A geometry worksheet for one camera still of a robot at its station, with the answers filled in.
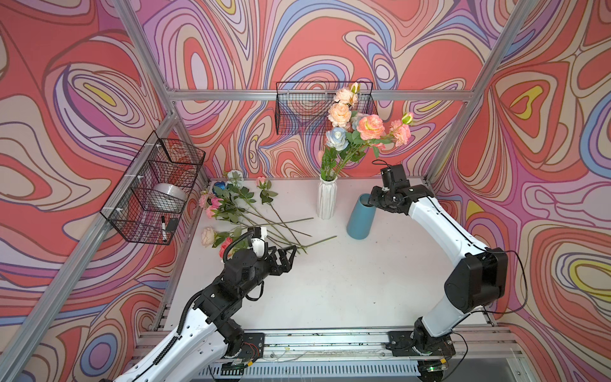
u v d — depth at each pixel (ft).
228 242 2.99
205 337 1.60
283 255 2.09
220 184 3.44
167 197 2.31
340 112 2.30
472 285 1.46
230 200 3.42
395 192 2.09
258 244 2.10
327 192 2.98
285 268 2.07
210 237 3.05
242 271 1.71
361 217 2.89
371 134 2.17
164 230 2.36
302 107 3.09
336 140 2.36
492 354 2.49
